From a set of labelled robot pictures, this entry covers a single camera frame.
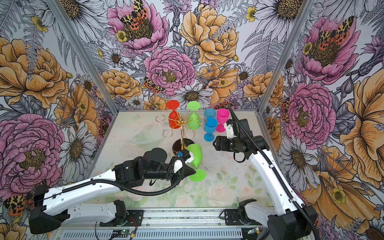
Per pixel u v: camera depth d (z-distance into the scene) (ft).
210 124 3.25
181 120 2.50
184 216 2.50
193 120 2.84
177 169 1.82
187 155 1.71
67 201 1.35
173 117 2.86
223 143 2.17
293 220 1.21
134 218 2.41
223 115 3.28
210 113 3.37
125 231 2.33
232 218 2.43
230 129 2.27
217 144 2.24
